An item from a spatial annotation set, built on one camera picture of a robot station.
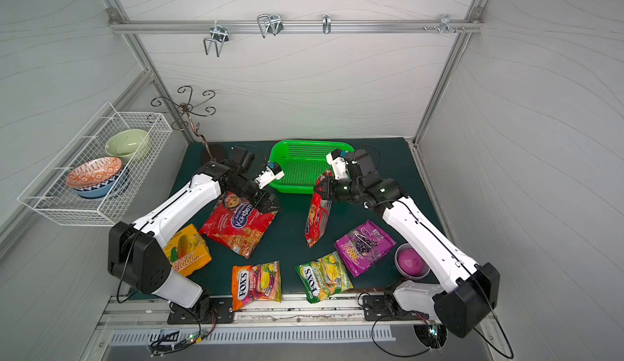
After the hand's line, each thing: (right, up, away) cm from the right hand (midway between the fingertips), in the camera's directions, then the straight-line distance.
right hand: (313, 187), depth 72 cm
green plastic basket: (-6, +8, +40) cm, 41 cm away
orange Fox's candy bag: (-19, -31, +5) cm, 37 cm away
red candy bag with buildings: (-29, -16, +16) cm, 37 cm away
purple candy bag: (+17, -21, +10) cm, 29 cm away
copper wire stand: (-49, +27, +17) cm, 58 cm away
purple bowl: (+31, -25, +5) cm, 40 cm away
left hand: (-13, -5, +8) cm, 17 cm away
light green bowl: (-58, +13, +1) cm, 60 cm away
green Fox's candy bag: (+3, -30, +6) cm, 31 cm away
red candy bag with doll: (+1, -8, +2) cm, 9 cm away
